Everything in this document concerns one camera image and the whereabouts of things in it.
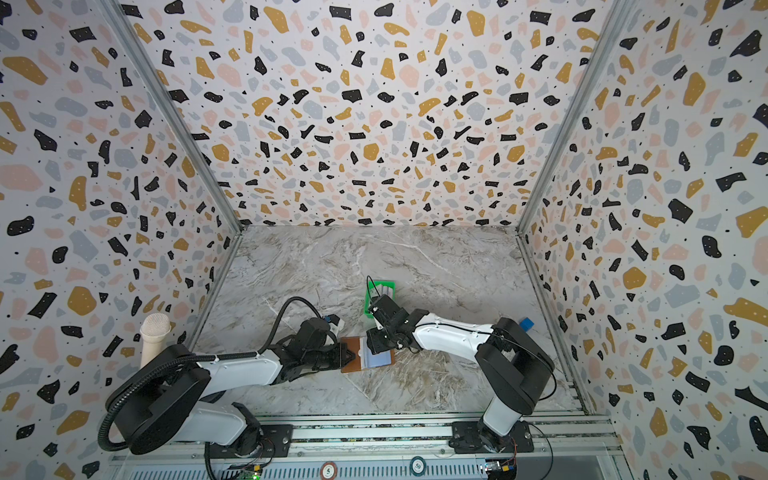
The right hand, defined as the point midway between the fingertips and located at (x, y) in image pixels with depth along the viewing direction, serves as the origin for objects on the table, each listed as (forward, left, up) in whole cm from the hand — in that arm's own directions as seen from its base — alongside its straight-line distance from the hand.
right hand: (371, 338), depth 85 cm
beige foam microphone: (-10, +41, +25) cm, 49 cm away
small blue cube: (+7, -48, -5) cm, 48 cm away
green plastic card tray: (+18, +2, -1) cm, 18 cm away
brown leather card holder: (-4, +2, -6) cm, 7 cm away
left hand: (-4, +3, -3) cm, 5 cm away
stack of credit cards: (+18, -1, -4) cm, 19 cm away
